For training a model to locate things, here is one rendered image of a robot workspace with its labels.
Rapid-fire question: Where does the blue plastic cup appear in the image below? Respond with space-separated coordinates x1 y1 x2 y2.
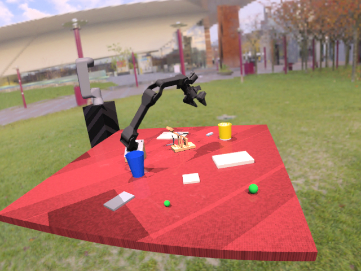
125 151 144 178

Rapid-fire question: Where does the yellow mug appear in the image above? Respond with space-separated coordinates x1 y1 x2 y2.
218 123 232 141

